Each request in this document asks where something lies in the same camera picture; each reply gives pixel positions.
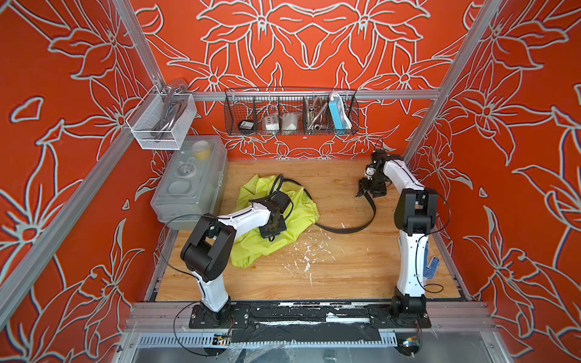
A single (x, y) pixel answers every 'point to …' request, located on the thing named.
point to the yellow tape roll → (202, 150)
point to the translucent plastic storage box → (191, 181)
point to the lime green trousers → (302, 215)
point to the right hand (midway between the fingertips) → (362, 191)
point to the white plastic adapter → (289, 121)
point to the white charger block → (271, 122)
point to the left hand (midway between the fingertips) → (278, 229)
